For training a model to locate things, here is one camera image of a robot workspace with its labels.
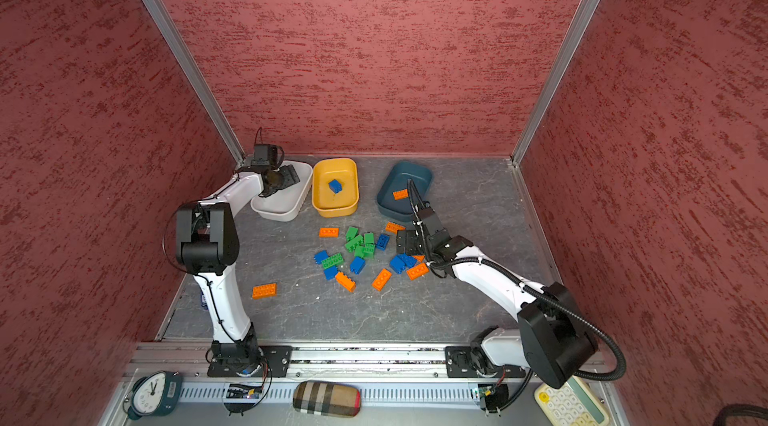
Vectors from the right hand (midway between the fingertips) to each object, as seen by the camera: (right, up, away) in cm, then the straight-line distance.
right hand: (408, 244), depth 87 cm
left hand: (-42, +18, +15) cm, 48 cm away
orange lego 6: (+3, -9, +3) cm, 10 cm away
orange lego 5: (-8, -11, +1) cm, 13 cm away
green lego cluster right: (-12, -2, +5) cm, 14 cm away
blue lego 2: (-24, -9, +2) cm, 25 cm away
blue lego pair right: (-2, -6, +3) cm, 7 cm away
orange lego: (-2, +14, +21) cm, 25 cm away
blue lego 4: (-8, -1, +8) cm, 12 cm away
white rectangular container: (-42, +11, +17) cm, 47 cm away
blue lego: (-16, -8, +6) cm, 19 cm away
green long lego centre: (-17, -2, +8) cm, 18 cm away
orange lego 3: (-4, +3, +13) cm, 14 cm away
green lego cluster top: (-19, +2, +10) cm, 21 cm away
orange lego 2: (-26, +2, +11) cm, 28 cm away
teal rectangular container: (-3, +19, +27) cm, 33 cm away
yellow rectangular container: (-22, +11, +17) cm, 30 cm away
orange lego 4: (-19, -11, -1) cm, 22 cm away
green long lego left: (-23, -6, +4) cm, 24 cm away
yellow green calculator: (+37, -33, -20) cm, 53 cm away
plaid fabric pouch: (-20, -31, -20) cm, 42 cm away
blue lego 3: (-27, +17, +23) cm, 39 cm away
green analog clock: (-59, -30, -20) cm, 69 cm away
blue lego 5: (-28, -5, +6) cm, 29 cm away
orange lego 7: (+4, -6, +5) cm, 9 cm away
